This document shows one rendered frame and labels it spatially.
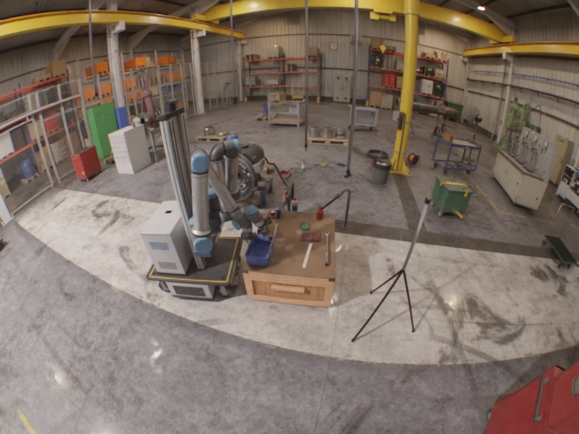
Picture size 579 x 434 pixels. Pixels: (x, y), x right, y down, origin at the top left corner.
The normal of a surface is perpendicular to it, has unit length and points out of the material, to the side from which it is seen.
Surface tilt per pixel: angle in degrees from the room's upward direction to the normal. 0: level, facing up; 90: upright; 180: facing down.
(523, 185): 90
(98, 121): 90
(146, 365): 0
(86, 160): 90
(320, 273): 0
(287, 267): 0
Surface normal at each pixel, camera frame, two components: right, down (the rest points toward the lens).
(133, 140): 0.97, 0.13
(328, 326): -0.01, -0.83
